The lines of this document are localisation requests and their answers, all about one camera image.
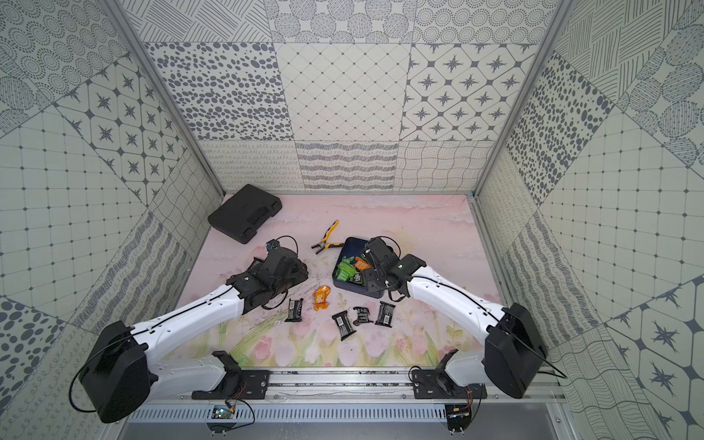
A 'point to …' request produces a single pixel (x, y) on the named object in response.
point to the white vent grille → (293, 413)
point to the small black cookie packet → (363, 315)
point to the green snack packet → (346, 269)
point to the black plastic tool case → (242, 214)
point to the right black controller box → (457, 416)
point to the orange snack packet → (321, 294)
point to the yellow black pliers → (324, 244)
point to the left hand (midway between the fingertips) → (304, 263)
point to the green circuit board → (221, 412)
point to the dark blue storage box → (353, 247)
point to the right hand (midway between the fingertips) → (379, 279)
